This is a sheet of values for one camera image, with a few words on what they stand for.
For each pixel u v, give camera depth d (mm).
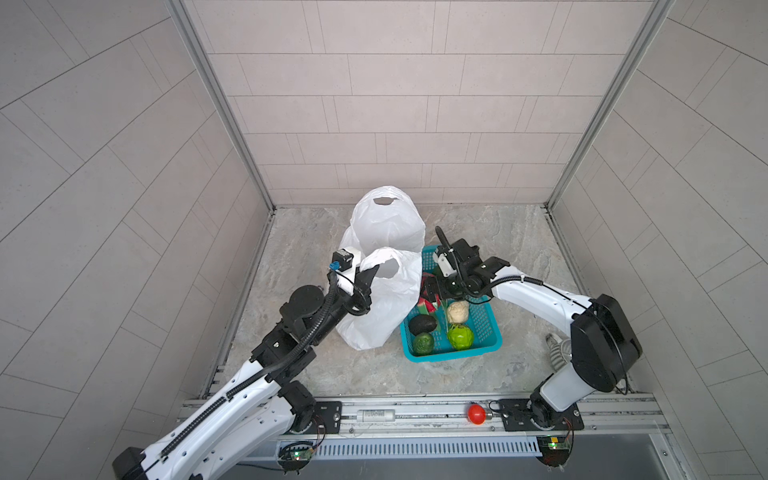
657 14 712
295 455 642
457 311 827
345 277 496
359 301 565
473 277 626
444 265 718
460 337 773
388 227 891
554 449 679
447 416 723
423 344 769
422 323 806
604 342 431
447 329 806
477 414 694
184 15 713
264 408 576
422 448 1051
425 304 830
